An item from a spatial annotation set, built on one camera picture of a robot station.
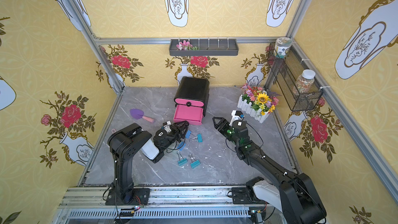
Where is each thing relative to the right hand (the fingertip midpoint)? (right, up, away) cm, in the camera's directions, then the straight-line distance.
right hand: (218, 118), depth 83 cm
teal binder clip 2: (-19, -24, +1) cm, 31 cm away
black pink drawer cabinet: (-15, +10, +8) cm, 20 cm away
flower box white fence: (+24, +9, +8) cm, 27 cm away
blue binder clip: (-17, -11, +11) cm, 23 cm away
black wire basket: (+46, +29, +16) cm, 57 cm away
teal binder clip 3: (-13, -24, 0) cm, 27 cm away
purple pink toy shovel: (-52, 0, +23) cm, 57 cm away
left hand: (-19, -3, +8) cm, 21 cm away
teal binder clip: (-11, -13, +10) cm, 19 cm away
